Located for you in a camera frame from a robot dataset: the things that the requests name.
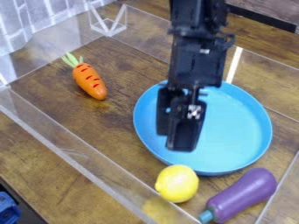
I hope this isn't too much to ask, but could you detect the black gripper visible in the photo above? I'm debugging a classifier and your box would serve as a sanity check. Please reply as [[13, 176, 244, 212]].
[[156, 27, 235, 136]]

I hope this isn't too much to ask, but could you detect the white mesh curtain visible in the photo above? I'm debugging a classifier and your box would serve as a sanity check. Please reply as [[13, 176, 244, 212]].
[[0, 0, 104, 56]]

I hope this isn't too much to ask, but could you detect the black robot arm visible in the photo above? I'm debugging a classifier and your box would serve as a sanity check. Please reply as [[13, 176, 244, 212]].
[[156, 0, 235, 151]]

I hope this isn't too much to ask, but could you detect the yellow toy lemon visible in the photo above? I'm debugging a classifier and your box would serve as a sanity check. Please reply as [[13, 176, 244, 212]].
[[154, 164, 200, 203]]

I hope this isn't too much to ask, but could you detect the orange toy carrot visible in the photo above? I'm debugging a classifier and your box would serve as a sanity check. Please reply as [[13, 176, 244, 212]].
[[60, 53, 108, 101]]

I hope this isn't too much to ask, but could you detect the blue object at corner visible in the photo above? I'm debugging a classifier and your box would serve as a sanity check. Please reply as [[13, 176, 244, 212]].
[[0, 192, 21, 224]]

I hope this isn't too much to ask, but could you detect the blue round tray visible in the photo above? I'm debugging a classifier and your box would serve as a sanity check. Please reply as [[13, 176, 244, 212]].
[[134, 82, 272, 176]]

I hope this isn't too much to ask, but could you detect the clear acrylic enclosure wall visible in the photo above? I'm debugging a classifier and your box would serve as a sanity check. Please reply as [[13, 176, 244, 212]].
[[0, 0, 299, 224]]

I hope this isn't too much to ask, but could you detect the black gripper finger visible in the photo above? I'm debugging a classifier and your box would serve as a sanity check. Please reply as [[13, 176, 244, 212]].
[[166, 96, 207, 151]]

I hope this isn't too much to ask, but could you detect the purple toy eggplant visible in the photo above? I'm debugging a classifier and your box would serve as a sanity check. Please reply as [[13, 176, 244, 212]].
[[199, 168, 278, 224]]

